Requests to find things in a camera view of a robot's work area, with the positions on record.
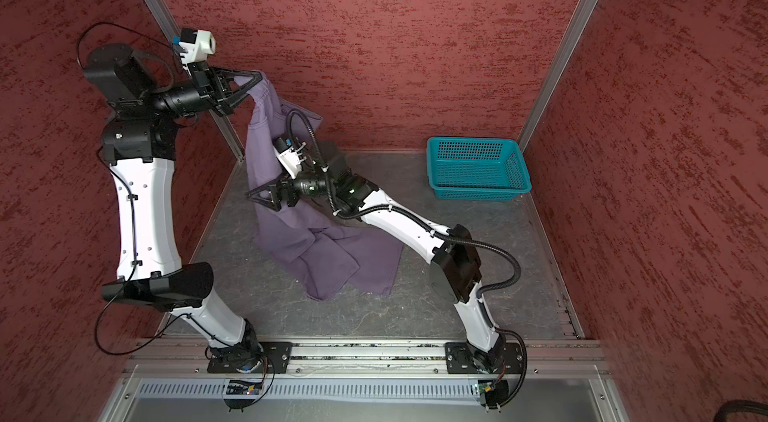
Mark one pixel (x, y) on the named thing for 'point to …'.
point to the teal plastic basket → (476, 168)
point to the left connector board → (239, 387)
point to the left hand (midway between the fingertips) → (262, 86)
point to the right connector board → (496, 392)
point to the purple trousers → (333, 250)
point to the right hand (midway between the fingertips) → (257, 192)
